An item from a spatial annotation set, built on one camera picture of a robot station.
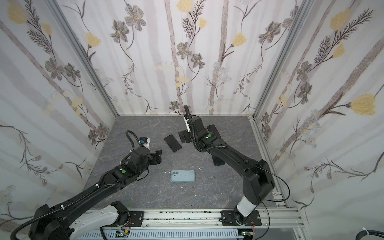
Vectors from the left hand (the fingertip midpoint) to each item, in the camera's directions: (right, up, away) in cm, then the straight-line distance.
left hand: (154, 147), depth 81 cm
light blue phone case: (+15, -18, +8) cm, 25 cm away
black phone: (+37, -10, +12) cm, 40 cm away
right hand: (+17, +12, 0) cm, 21 cm away
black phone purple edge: (+7, 0, +23) cm, 24 cm away
